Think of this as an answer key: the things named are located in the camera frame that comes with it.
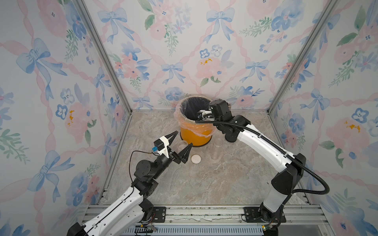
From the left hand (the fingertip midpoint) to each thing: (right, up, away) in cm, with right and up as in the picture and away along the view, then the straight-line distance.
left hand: (184, 138), depth 62 cm
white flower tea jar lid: (+6, -16, +31) cm, 35 cm away
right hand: (+17, +17, +18) cm, 30 cm away
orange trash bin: (+7, -5, +38) cm, 39 cm away
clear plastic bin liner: (0, +14, +30) cm, 33 cm away
